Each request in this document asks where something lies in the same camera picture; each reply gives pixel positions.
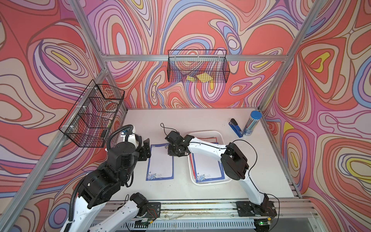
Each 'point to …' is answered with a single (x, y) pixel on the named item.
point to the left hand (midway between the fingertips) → (143, 140)
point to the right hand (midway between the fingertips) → (171, 156)
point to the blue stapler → (235, 125)
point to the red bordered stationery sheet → (212, 139)
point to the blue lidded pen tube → (254, 117)
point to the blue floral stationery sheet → (161, 165)
